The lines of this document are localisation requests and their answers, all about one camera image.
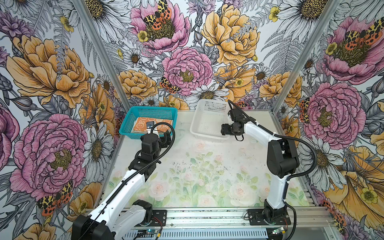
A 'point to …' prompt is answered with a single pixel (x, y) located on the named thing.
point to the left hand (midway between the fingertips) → (159, 136)
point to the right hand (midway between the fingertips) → (227, 134)
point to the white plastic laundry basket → (209, 116)
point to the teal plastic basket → (133, 112)
